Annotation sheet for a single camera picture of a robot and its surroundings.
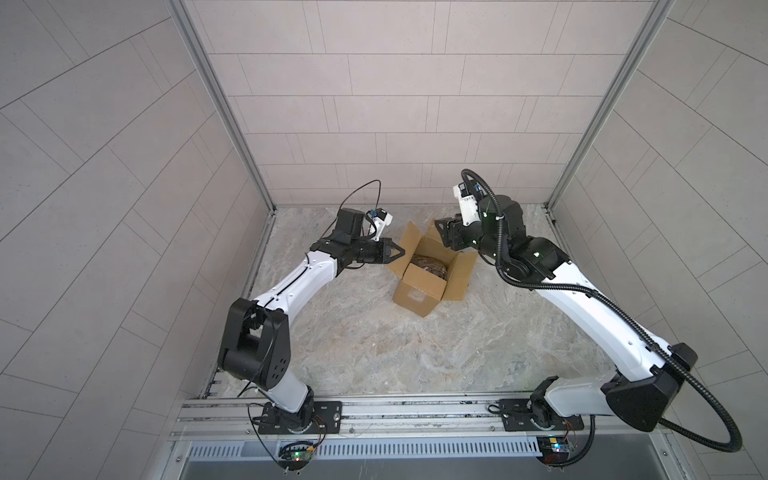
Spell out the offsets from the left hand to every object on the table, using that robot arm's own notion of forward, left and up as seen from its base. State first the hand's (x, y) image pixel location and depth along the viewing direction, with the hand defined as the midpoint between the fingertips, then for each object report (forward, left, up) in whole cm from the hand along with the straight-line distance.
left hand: (410, 250), depth 79 cm
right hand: (0, -7, +12) cm, 14 cm away
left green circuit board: (-43, +26, -16) cm, 53 cm away
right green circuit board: (-42, -33, -19) cm, 57 cm away
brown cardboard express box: (-4, -5, -5) cm, 8 cm away
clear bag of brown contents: (+1, -7, -9) cm, 11 cm away
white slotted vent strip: (-42, -19, -19) cm, 49 cm away
